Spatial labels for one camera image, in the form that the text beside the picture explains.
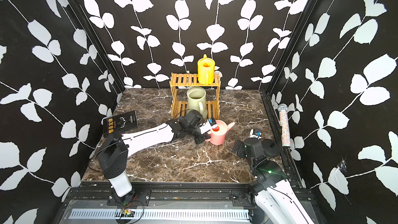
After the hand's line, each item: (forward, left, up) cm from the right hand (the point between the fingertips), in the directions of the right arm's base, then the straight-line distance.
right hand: (241, 140), depth 77 cm
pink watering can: (+3, +12, +1) cm, 12 cm away
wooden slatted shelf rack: (+30, +34, +12) cm, 46 cm away
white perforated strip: (-30, +38, -15) cm, 51 cm away
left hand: (+5, +16, -2) cm, 17 cm away
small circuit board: (-30, +56, -15) cm, 65 cm away
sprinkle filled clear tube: (+6, -22, +6) cm, 23 cm away
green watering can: (+25, +24, +6) cm, 35 cm away
